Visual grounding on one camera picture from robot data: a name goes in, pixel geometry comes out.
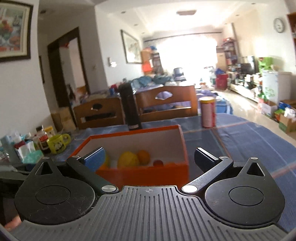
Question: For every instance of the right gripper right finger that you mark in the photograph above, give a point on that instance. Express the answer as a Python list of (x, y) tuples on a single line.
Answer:
[(212, 168)]

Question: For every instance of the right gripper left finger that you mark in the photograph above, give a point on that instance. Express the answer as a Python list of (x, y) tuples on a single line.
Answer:
[(86, 166)]

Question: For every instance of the large yellow fruit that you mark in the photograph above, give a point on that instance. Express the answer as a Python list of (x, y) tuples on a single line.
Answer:
[(127, 159)]

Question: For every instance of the small red tomato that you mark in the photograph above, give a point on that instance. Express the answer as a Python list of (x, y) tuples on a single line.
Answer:
[(158, 163)]

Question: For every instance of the orange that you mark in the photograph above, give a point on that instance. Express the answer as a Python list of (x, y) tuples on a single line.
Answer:
[(143, 157)]

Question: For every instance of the blue plaid tablecloth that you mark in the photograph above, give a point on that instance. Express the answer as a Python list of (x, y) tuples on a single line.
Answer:
[(233, 137)]

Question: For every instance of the yellow-green panda mug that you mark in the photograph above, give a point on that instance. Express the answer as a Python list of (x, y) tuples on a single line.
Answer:
[(58, 143)]

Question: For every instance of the teal tissue pack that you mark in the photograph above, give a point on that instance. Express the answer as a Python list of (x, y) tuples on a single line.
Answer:
[(33, 157)]

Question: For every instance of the orange cardboard box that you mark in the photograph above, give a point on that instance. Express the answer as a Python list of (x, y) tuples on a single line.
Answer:
[(163, 143)]

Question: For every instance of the wooden chair left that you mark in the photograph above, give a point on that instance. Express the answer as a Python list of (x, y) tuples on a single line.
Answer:
[(99, 113)]

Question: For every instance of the wooden chair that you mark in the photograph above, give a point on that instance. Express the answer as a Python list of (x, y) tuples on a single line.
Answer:
[(167, 102), (99, 113)]

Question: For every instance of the red canister yellow lid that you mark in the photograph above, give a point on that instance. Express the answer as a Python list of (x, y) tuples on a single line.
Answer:
[(208, 111)]

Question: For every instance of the black tall thermos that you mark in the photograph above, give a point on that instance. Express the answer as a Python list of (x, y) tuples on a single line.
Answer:
[(132, 118)]

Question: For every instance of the wooden chair centre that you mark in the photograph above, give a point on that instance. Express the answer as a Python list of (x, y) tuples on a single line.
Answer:
[(167, 102)]

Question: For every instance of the white cabinet green print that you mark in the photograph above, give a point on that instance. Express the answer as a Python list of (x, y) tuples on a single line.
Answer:
[(276, 85)]

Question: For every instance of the framed picture near left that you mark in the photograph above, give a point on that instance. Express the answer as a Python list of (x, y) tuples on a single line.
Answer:
[(15, 31)]

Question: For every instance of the cardboard box by wall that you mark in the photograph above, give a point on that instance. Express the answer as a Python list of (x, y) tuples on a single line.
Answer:
[(63, 120)]

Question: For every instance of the framed wall painting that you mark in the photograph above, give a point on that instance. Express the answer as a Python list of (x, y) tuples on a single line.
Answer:
[(131, 48)]

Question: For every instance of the round wall clock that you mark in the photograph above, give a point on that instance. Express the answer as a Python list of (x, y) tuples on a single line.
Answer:
[(278, 25)]

